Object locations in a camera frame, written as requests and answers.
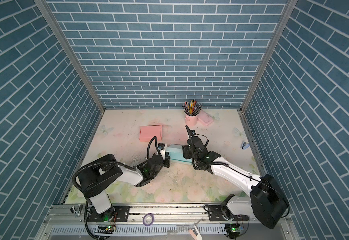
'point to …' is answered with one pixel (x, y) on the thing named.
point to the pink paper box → (147, 132)
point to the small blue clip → (245, 145)
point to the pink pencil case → (204, 117)
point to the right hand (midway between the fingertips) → (186, 145)
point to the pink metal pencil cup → (191, 121)
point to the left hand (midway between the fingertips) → (170, 152)
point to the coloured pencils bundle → (192, 108)
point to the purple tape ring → (153, 218)
